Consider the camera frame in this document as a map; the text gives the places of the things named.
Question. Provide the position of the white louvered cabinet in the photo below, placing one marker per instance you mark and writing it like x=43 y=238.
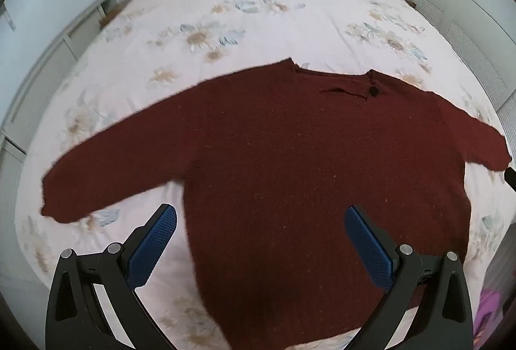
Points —
x=44 y=68

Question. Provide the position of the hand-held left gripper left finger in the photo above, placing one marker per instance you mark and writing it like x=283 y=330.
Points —
x=155 y=243

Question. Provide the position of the purple cloth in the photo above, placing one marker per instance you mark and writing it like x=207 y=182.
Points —
x=487 y=313

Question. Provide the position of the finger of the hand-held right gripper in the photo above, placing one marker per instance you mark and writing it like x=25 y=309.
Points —
x=511 y=177

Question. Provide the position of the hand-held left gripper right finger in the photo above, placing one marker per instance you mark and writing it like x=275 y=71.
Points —
x=369 y=243

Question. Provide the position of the floral bed sheet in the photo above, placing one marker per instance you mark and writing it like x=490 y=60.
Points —
x=242 y=31

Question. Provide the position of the dark red knit sweater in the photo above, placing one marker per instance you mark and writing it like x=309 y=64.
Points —
x=290 y=156

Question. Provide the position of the wooden nightstand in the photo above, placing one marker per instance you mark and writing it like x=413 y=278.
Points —
x=115 y=11

